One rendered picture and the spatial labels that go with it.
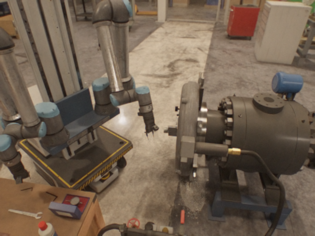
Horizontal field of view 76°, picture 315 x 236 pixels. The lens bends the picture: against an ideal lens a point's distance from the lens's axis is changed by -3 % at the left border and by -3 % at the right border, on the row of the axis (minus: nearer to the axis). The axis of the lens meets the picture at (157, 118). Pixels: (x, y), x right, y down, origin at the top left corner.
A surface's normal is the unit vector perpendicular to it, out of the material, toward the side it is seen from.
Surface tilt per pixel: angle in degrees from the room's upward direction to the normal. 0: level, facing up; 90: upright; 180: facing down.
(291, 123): 33
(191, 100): 23
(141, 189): 0
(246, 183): 0
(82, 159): 0
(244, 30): 90
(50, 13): 90
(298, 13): 90
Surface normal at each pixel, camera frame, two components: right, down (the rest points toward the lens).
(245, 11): -0.10, 0.58
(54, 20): 0.80, 0.35
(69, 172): 0.00, -0.81
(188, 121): -0.13, -0.14
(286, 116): -0.06, -0.51
